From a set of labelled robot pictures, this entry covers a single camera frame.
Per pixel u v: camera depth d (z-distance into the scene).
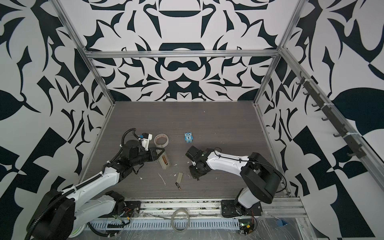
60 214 0.40
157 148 0.78
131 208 0.73
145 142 0.76
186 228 0.66
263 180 0.44
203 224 0.71
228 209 0.74
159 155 0.79
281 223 0.71
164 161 0.81
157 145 0.96
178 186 0.81
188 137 0.99
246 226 0.71
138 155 0.69
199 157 0.63
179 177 0.83
